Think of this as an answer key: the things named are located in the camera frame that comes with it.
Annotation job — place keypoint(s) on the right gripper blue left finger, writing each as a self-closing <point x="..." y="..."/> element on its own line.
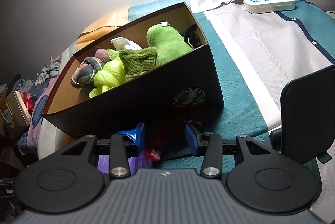
<point x="135" y="135"/>

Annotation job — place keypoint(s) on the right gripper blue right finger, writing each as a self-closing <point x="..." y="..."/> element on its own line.
<point x="191" y="134"/>

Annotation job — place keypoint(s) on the red yarn toy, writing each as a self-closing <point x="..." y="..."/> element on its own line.
<point x="153" y="155"/>

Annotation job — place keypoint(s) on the purple cloth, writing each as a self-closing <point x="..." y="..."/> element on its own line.
<point x="105" y="165"/>

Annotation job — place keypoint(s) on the neon green mesh sponge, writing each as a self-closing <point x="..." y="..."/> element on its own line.
<point x="111" y="75"/>

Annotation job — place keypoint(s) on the green knitted cloth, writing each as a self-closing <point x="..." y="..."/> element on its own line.
<point x="137" y="62"/>

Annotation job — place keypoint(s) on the grey pink striped sock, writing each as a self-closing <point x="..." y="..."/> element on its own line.
<point x="85" y="73"/>

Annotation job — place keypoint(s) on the pink plush toy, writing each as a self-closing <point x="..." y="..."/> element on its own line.
<point x="102" y="55"/>

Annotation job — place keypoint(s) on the white towel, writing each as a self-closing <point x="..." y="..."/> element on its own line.
<point x="121" y="43"/>

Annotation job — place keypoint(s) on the green plush toy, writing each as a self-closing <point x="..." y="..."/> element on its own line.
<point x="171" y="44"/>

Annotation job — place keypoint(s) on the black brown cardboard box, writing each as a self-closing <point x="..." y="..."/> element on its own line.
<point x="186" y="88"/>

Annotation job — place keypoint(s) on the tan paper bag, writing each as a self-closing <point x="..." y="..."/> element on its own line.
<point x="15" y="114"/>

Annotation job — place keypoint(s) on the teal white patchwork bedsheet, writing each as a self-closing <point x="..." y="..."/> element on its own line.
<point x="255" y="55"/>

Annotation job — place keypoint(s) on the white power strip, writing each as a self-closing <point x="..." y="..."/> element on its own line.
<point x="266" y="6"/>

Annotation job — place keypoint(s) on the white knotted rope toy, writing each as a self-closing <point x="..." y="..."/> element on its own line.
<point x="49" y="71"/>

